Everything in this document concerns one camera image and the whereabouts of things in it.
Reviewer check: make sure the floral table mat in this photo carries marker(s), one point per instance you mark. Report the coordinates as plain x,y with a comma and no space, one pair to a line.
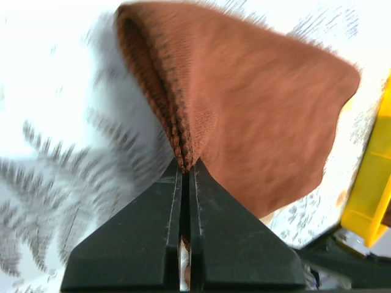
78,141

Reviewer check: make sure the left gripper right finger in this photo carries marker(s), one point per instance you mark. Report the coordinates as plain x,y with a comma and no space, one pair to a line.
231,250

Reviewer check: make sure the yellow plastic bin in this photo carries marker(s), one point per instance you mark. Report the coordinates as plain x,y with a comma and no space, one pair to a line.
367,212

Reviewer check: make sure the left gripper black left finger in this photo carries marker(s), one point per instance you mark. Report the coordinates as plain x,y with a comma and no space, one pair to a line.
138,249

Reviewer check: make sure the brown towel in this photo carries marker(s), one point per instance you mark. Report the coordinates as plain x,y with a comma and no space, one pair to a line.
258,108

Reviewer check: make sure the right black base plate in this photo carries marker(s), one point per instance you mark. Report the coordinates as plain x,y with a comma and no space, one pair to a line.
331,254

